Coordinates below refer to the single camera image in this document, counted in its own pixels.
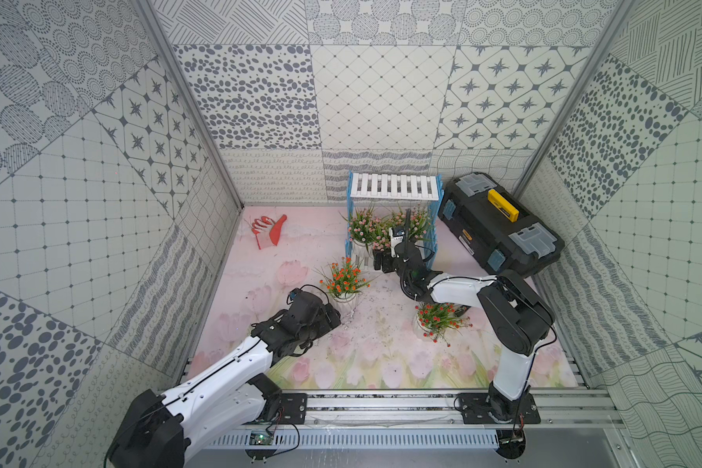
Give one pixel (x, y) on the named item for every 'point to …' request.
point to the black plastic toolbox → (498, 227)
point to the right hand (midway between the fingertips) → (387, 250)
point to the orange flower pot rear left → (344, 285)
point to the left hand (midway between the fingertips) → (338, 323)
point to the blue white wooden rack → (392, 187)
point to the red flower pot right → (438, 321)
